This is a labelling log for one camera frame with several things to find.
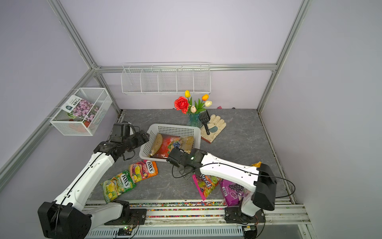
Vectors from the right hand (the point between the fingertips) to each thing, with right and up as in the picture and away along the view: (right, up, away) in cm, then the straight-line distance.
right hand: (188, 166), depth 75 cm
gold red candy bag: (-18, +9, +18) cm, 27 cm away
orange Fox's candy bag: (-28, -5, +11) cm, 30 cm away
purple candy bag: (+23, -14, 0) cm, 27 cm away
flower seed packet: (-54, +29, -2) cm, 62 cm away
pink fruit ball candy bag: (+9, -9, 0) cm, 13 cm away
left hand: (-24, +14, +4) cm, 28 cm away
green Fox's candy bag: (-40, -12, +6) cm, 43 cm away
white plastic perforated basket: (-9, +18, +24) cm, 31 cm away
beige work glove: (+18, +21, +33) cm, 43 cm away
